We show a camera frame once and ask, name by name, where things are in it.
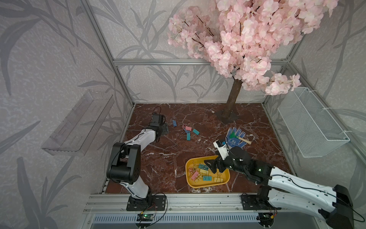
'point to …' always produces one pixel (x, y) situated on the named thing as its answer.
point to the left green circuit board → (145, 217)
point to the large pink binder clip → (187, 128)
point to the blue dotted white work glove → (235, 142)
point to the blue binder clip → (174, 123)
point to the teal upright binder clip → (188, 136)
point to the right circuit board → (266, 219)
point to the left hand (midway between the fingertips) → (161, 128)
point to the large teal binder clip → (196, 131)
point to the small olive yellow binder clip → (218, 179)
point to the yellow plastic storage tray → (199, 174)
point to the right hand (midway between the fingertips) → (209, 156)
